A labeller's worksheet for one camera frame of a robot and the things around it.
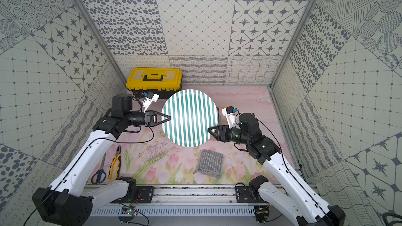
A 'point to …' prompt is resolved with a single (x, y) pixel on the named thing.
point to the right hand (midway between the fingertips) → (211, 131)
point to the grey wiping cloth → (210, 164)
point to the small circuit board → (127, 214)
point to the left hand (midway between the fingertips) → (168, 115)
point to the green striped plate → (192, 113)
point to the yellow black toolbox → (165, 82)
